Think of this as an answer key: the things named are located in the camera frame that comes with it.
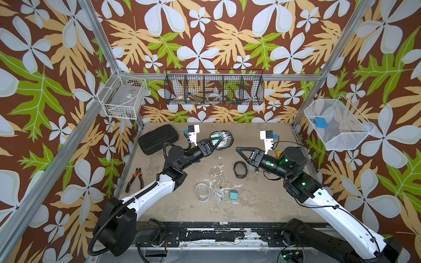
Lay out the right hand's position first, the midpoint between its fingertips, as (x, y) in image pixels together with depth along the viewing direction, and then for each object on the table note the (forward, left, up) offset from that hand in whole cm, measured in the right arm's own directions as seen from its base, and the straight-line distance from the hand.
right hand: (236, 151), depth 61 cm
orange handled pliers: (+10, +53, -35) cm, 64 cm away
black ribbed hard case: (+27, +49, -29) cm, 63 cm away
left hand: (+6, +5, +1) cm, 8 cm away
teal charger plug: (-4, -3, -35) cm, 35 cm away
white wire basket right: (+21, -56, -8) cm, 60 cm away
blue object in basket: (+26, -49, -11) cm, 57 cm away
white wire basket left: (+37, +57, -1) cm, 68 cm away
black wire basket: (+51, +9, -4) cm, 52 cm away
